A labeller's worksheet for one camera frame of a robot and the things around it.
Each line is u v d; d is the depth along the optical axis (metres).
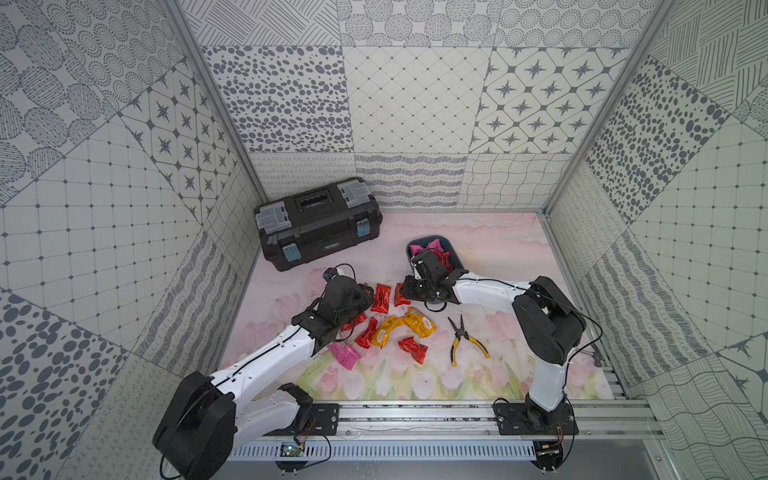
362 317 0.89
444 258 1.02
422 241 1.05
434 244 1.04
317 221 0.96
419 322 0.88
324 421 0.74
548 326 0.49
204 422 0.40
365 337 0.86
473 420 0.76
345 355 0.82
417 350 0.84
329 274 0.78
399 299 0.93
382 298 0.95
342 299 0.63
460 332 0.89
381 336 0.84
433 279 0.73
